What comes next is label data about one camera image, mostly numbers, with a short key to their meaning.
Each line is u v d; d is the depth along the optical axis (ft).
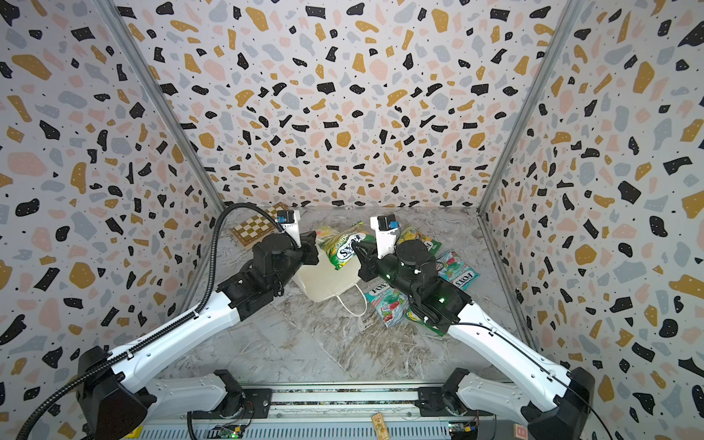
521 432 2.30
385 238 1.85
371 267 1.88
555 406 1.27
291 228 2.06
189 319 1.51
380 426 2.30
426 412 2.39
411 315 2.88
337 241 2.21
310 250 2.09
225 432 2.31
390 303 2.97
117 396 1.23
